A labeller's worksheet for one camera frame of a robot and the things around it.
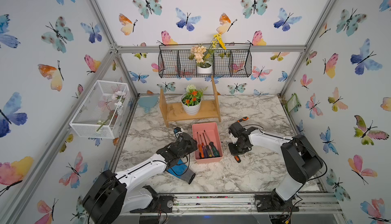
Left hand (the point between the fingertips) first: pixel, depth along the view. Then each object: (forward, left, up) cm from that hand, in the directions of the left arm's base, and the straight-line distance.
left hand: (197, 142), depth 85 cm
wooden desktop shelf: (+24, +16, -2) cm, 29 cm away
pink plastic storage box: (+13, -10, -8) cm, 18 cm away
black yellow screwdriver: (-3, -6, -7) cm, 10 cm away
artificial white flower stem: (+14, +38, +23) cm, 47 cm away
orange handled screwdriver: (-2, -2, -7) cm, 8 cm away
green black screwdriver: (-2, -10, -7) cm, 12 cm away
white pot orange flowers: (+21, +3, +12) cm, 24 cm away
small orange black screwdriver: (+21, -32, -8) cm, 39 cm away
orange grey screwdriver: (-7, -22, -8) cm, 25 cm away
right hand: (-2, -21, -9) cm, 23 cm away
